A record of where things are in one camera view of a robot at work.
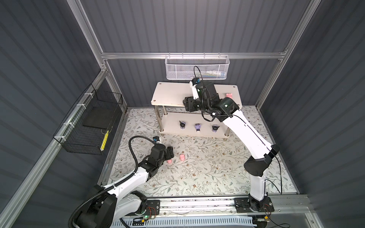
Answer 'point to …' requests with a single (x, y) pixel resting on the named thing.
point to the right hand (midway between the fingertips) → (188, 101)
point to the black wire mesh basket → (84, 130)
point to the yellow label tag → (103, 143)
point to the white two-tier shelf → (171, 94)
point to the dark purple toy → (182, 124)
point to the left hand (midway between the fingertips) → (167, 148)
